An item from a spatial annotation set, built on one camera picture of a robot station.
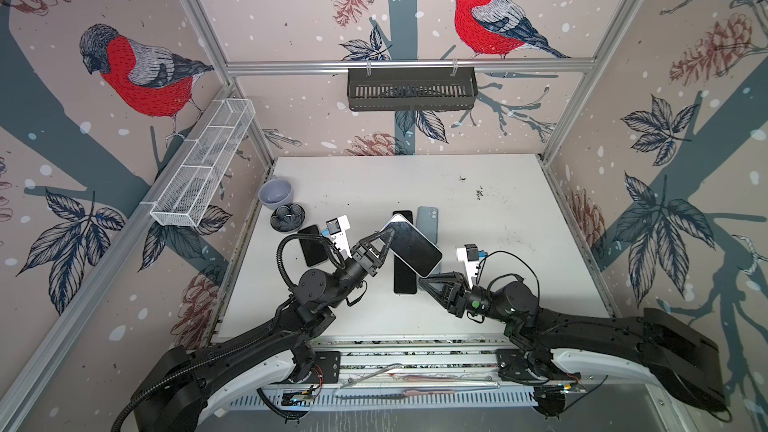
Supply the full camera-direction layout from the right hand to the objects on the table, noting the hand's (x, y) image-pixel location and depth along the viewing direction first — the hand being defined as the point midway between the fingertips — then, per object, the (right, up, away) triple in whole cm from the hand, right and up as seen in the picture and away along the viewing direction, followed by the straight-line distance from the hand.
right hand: (418, 290), depth 63 cm
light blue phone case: (+4, +4, +2) cm, 6 cm away
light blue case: (+6, +10, +39) cm, 41 cm away
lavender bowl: (-49, +20, +43) cm, 68 cm away
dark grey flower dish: (-43, +11, +37) cm, 58 cm away
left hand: (-6, +12, -3) cm, 14 cm away
